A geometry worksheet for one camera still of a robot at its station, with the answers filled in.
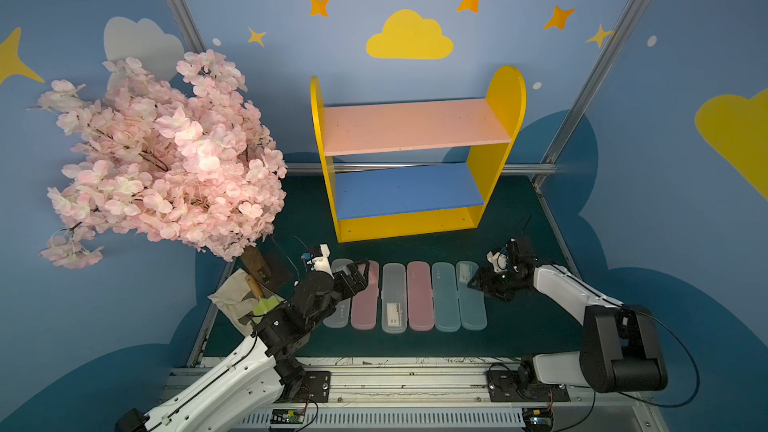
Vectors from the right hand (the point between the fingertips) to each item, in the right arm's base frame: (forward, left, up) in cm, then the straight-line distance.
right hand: (481, 284), depth 90 cm
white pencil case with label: (-6, +27, -1) cm, 27 cm away
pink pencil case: (-7, +35, -3) cm, 36 cm away
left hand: (-5, +36, +17) cm, 40 cm away
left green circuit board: (-36, +51, -3) cm, 63 cm away
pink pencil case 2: (-8, +18, -1) cm, 20 cm away
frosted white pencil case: (-13, +41, -1) cm, 43 cm away
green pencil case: (-2, +11, -3) cm, 11 cm away
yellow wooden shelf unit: (+47, +23, +3) cm, 52 cm away
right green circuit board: (-33, -11, -6) cm, 35 cm away
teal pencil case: (-5, +3, -2) cm, 6 cm away
